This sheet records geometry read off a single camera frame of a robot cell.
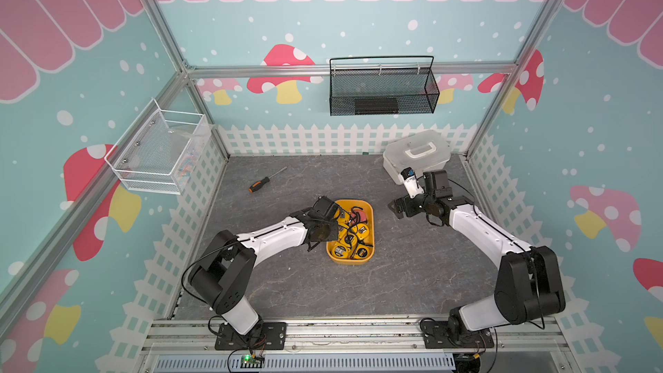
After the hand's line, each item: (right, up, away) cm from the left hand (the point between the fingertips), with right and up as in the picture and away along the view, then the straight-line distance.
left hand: (332, 236), depth 90 cm
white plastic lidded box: (+37, +32, +16) cm, 51 cm away
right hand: (+24, +13, 0) cm, 28 cm away
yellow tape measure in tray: (+11, -5, -2) cm, 12 cm away
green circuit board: (-23, -32, -17) cm, 43 cm away
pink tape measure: (+10, +6, +7) cm, 13 cm away
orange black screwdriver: (-33, +17, +16) cm, 40 cm away
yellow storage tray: (+9, 0, +2) cm, 9 cm away
